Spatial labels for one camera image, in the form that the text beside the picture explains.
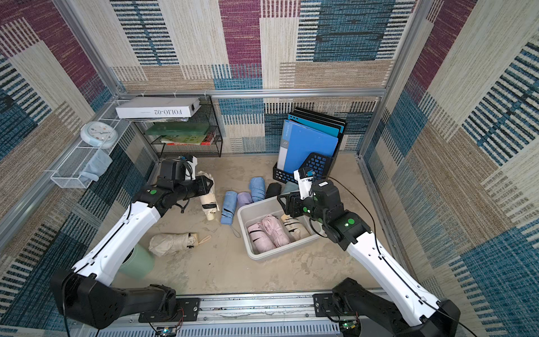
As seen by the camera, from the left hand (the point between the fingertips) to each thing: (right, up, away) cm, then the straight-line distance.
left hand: (209, 181), depth 80 cm
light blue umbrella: (+4, -14, +14) cm, 20 cm away
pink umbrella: (+25, -20, +6) cm, 33 cm away
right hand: (+27, -4, -9) cm, 29 cm away
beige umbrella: (-17, -25, +3) cm, 30 cm away
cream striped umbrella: (+33, -20, +9) cm, 40 cm away
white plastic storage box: (+18, -24, +6) cm, 31 cm away
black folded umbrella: (+24, -5, +24) cm, 35 cm away
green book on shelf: (-21, +24, +21) cm, 39 cm away
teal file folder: (+47, +22, +10) cm, 52 cm away
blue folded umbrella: (+17, -4, +22) cm, 28 cm away
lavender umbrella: (+10, -8, +19) cm, 24 cm away
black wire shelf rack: (-12, +18, +40) cm, 45 cm away
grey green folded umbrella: (+32, -3, +24) cm, 41 cm away
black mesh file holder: (+42, +6, +9) cm, 44 cm away
